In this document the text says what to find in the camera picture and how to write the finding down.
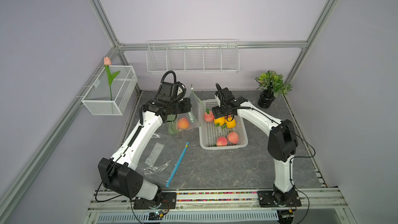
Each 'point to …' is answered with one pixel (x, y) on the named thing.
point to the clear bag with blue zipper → (159, 158)
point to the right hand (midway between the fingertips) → (218, 110)
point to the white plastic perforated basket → (209, 132)
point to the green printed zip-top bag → (188, 120)
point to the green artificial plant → (271, 81)
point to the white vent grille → (109, 217)
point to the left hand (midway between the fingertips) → (191, 106)
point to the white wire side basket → (97, 101)
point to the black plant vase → (266, 97)
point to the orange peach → (183, 123)
